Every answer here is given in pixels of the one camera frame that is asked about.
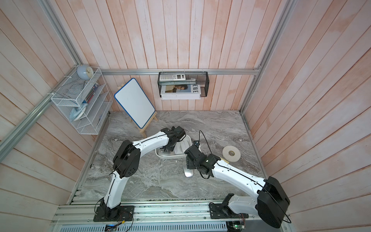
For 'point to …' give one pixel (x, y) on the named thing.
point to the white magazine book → (187, 92)
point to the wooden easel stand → (144, 129)
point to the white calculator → (168, 76)
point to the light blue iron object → (77, 112)
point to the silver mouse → (188, 172)
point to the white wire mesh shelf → (85, 100)
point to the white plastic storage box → (185, 145)
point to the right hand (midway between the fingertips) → (193, 159)
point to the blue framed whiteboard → (135, 99)
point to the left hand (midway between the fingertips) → (164, 144)
